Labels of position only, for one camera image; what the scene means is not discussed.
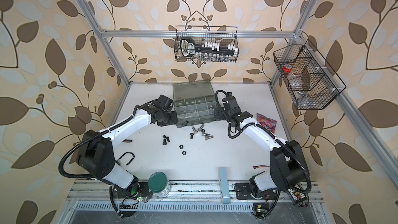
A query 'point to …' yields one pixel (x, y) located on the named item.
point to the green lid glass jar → (158, 184)
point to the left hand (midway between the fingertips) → (173, 118)
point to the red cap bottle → (287, 68)
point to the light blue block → (225, 192)
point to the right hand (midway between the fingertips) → (223, 111)
